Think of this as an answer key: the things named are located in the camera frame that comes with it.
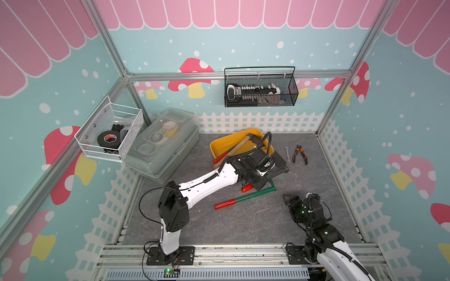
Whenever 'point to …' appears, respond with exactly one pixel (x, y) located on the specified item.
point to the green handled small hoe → (229, 202)
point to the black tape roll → (109, 139)
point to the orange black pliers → (299, 148)
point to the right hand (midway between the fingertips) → (283, 198)
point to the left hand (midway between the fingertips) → (259, 183)
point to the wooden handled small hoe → (251, 136)
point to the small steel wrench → (288, 160)
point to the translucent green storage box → (163, 145)
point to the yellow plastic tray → (225, 144)
